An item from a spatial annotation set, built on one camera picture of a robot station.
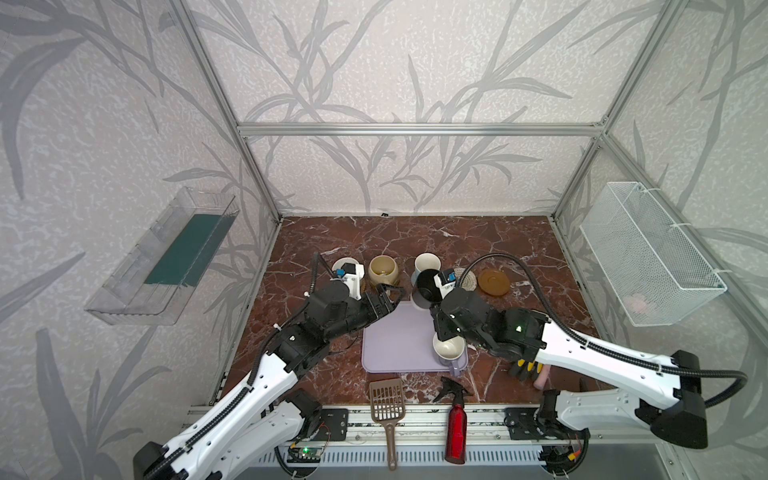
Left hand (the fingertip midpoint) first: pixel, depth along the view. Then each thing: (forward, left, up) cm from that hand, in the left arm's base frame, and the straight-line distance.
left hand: (402, 292), depth 69 cm
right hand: (0, -7, -5) cm, 9 cm away
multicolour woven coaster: (+18, -23, -26) cm, 40 cm away
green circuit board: (-30, +23, -28) cm, 46 cm away
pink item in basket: (0, -58, -5) cm, 58 cm away
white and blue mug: (+21, -7, -18) cm, 29 cm away
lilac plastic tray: (-3, 0, -25) cm, 26 cm away
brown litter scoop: (-17, +4, -27) cm, 32 cm away
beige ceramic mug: (+22, +7, -24) cm, 33 cm away
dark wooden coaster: (+19, -31, -27) cm, 45 cm away
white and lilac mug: (-5, -15, -26) cm, 30 cm away
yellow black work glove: (-11, -33, -22) cm, 41 cm away
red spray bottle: (-26, -13, -21) cm, 36 cm away
